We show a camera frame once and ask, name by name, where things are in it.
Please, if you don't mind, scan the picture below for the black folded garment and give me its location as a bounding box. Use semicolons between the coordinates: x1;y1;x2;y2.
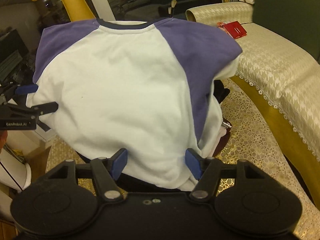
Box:
213;80;230;103

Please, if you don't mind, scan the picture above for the dark red folded garment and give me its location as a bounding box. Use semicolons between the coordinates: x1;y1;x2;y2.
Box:
213;118;233;157

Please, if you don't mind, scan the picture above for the person left hand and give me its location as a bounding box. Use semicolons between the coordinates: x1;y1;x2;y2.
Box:
0;131;8;152

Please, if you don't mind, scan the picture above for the white purple raglan t-shirt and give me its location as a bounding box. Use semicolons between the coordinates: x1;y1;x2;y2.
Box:
27;18;242;191

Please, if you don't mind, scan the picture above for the green sofa with cream cover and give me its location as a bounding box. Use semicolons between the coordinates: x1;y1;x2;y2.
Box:
186;0;319;158

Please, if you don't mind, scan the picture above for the red booklet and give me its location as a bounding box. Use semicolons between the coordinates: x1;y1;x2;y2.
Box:
217;21;247;40

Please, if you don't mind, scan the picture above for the gold lace tablecloth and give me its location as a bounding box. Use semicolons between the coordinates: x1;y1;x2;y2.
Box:
44;78;320;240

